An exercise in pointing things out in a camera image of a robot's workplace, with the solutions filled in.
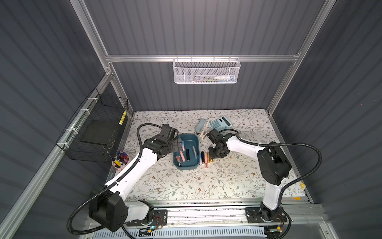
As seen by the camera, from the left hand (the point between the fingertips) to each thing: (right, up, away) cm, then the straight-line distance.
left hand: (174, 145), depth 81 cm
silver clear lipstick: (+12, -8, +13) cm, 20 cm away
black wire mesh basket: (-39, +7, -9) cm, 41 cm away
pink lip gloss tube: (+4, -9, +13) cm, 16 cm away
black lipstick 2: (+7, -8, +15) cm, 18 cm away
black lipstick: (+17, -10, +12) cm, 23 cm away
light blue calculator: (+31, +13, +30) cm, 45 cm away
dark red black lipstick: (+1, -11, +11) cm, 15 cm away
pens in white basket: (+12, +40, +10) cm, 44 cm away
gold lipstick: (+21, -11, +12) cm, 26 cm away
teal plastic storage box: (+9, -7, +16) cm, 20 cm away
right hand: (+24, -8, +12) cm, 28 cm away
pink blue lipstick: (+4, -3, +18) cm, 19 cm away
